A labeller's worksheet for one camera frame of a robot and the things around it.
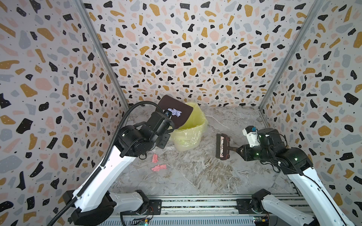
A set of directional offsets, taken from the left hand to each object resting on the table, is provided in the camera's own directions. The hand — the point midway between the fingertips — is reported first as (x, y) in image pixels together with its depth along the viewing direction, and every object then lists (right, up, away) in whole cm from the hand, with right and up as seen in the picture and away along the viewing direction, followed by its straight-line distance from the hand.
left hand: (161, 131), depth 62 cm
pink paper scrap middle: (-10, -20, +28) cm, 35 cm away
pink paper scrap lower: (-7, -25, +25) cm, 36 cm away
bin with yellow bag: (+13, -3, +13) cm, 18 cm away
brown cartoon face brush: (+31, -10, +17) cm, 37 cm away
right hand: (+35, -8, +5) cm, 36 cm away
